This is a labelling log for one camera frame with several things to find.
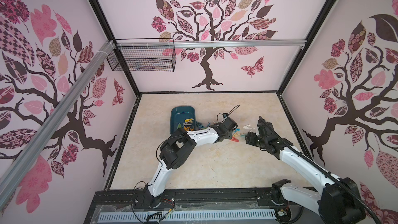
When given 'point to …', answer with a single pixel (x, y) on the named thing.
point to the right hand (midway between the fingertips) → (249, 136)
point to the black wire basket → (143, 55)
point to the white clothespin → (247, 127)
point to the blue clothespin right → (237, 129)
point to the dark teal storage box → (179, 114)
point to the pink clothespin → (235, 139)
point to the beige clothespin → (236, 134)
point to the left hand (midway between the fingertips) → (226, 133)
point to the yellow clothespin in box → (186, 120)
